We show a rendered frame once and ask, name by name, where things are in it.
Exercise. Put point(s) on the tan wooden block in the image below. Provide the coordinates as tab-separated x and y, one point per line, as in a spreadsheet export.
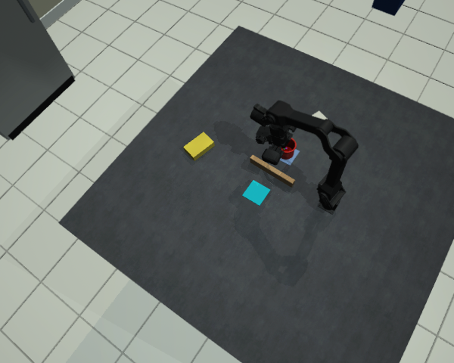
272	171

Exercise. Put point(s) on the red cup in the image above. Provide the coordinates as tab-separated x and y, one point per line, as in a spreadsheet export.
290	151

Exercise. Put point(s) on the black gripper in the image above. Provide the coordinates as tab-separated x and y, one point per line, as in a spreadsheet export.
274	153

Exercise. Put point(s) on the yellow rectangular block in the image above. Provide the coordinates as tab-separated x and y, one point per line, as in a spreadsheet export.
199	146

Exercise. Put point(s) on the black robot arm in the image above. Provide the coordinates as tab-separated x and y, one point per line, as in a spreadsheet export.
280	117

